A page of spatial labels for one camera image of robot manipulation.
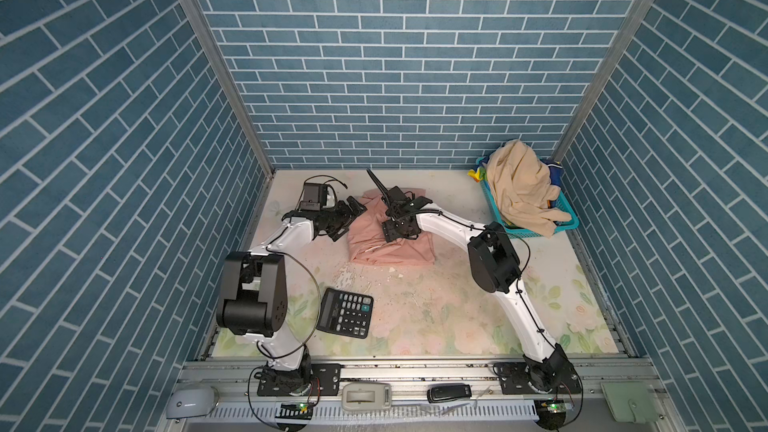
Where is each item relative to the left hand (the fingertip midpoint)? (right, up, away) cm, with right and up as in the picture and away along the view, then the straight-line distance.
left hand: (359, 214), depth 92 cm
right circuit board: (+50, -45, -20) cm, 71 cm away
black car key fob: (+24, -40, -23) cm, 52 cm away
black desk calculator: (-3, -27, -9) cm, 29 cm away
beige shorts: (+55, +9, +10) cm, 56 cm away
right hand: (+10, -6, +10) cm, 15 cm away
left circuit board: (-12, -47, -20) cm, 52 cm away
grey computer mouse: (-34, -40, -27) cm, 58 cm away
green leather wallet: (+67, -43, -22) cm, 83 cm away
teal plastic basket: (+48, -5, +2) cm, 49 cm away
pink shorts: (+2, -8, +4) cm, 9 cm away
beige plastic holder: (+5, -42, -22) cm, 47 cm away
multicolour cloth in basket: (+40, +13, +11) cm, 44 cm away
